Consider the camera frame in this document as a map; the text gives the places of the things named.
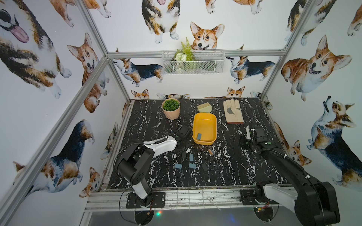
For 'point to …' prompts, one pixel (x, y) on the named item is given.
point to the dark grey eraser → (184, 155)
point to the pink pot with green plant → (171, 108)
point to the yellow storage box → (204, 128)
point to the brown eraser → (210, 151)
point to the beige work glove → (233, 112)
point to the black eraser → (204, 167)
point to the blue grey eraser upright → (191, 157)
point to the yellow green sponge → (205, 108)
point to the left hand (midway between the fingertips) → (189, 144)
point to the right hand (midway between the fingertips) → (238, 139)
